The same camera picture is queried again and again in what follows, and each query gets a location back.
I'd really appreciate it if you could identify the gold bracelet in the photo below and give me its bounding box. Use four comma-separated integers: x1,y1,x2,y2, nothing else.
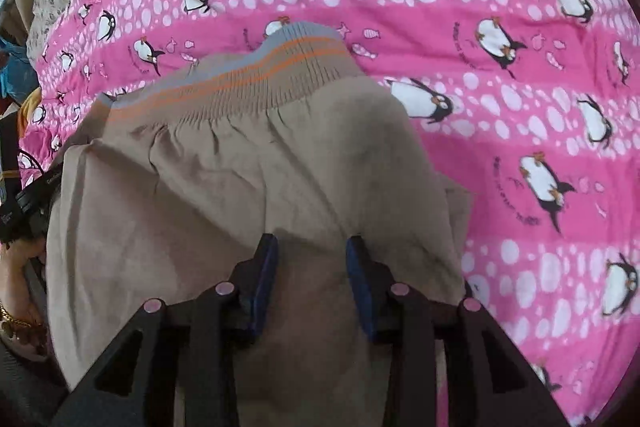
0,302,48,344

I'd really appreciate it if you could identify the person's left hand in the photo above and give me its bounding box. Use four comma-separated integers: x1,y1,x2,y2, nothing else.
0,238,48,324

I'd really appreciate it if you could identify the blue plastic bag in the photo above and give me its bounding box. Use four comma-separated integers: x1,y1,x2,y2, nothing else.
0,37,41,108

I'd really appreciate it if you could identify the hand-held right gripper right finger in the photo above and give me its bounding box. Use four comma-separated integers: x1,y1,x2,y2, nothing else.
345,234,571,427

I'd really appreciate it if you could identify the beige zip jacket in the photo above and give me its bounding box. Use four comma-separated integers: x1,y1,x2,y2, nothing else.
45,21,476,427

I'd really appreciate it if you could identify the pink penguin printed blanket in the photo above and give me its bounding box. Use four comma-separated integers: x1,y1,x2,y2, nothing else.
17,0,640,427

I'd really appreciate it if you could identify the orange cloth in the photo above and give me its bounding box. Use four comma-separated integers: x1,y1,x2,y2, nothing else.
17,89,45,132

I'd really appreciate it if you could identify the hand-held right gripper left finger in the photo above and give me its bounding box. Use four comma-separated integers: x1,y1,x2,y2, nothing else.
50,233,280,427

